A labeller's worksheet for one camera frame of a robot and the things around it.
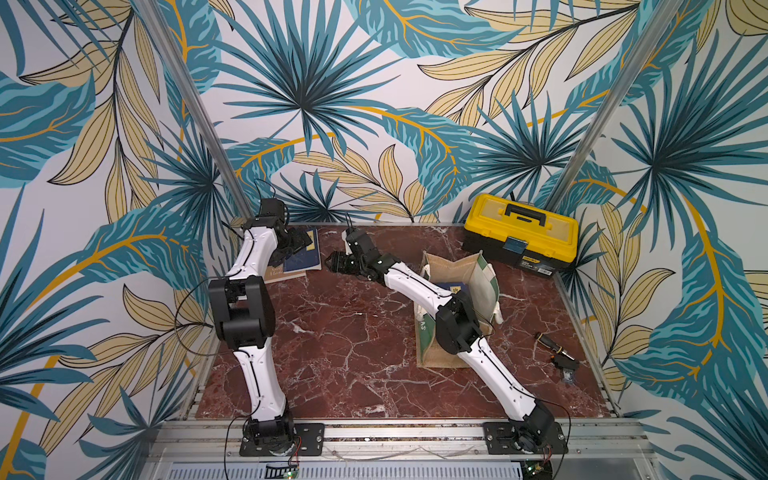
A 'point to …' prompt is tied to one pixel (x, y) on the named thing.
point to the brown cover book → (275, 274)
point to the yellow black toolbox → (525, 236)
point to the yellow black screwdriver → (552, 345)
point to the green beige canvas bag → (473, 270)
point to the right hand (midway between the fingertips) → (330, 260)
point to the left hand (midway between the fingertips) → (297, 249)
